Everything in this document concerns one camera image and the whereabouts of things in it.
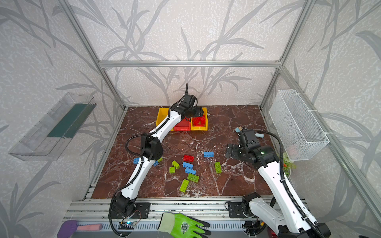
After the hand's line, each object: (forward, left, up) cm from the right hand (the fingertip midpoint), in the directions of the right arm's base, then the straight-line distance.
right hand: (234, 147), depth 75 cm
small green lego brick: (-5, +35, -18) cm, 39 cm away
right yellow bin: (+24, +17, -16) cm, 33 cm away
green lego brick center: (-3, +32, -16) cm, 36 cm away
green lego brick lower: (-10, +22, -18) cm, 30 cm away
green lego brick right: (-4, +7, -18) cm, 20 cm away
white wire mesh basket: (-3, -25, +15) cm, 29 cm away
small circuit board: (-32, +54, -21) cm, 66 cm away
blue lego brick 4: (0, +57, -17) cm, 60 cm away
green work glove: (-32, +29, -18) cm, 47 cm away
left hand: (+33, +17, -6) cm, 38 cm away
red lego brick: (+2, +25, -18) cm, 31 cm away
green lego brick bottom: (-14, +27, -18) cm, 35 cm away
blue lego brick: (+5, +13, -18) cm, 22 cm away
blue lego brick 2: (-2, +26, -17) cm, 31 cm away
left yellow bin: (+38, +47, -17) cm, 63 cm away
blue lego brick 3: (-6, +24, -17) cm, 30 cm away
